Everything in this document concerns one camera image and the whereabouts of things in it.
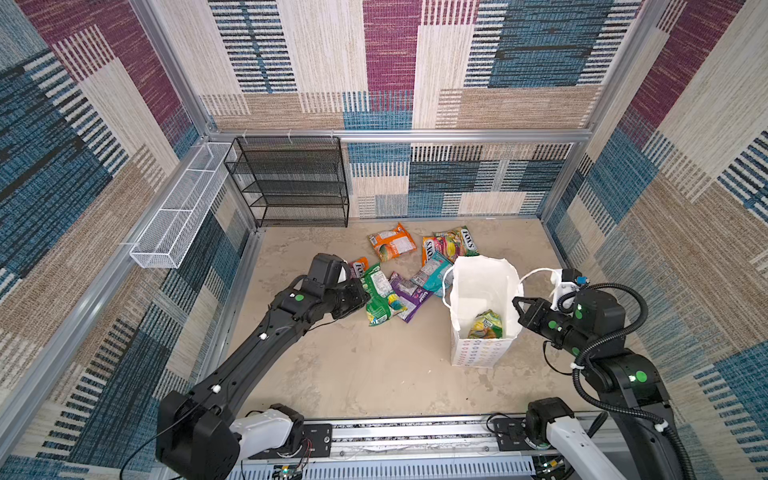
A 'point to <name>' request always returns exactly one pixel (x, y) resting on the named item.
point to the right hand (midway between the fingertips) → (512, 306)
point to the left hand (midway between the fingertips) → (372, 291)
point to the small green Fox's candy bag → (468, 247)
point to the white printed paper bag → (485, 316)
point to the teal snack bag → (430, 275)
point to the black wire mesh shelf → (292, 181)
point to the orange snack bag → (392, 243)
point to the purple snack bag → (409, 294)
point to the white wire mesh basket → (170, 235)
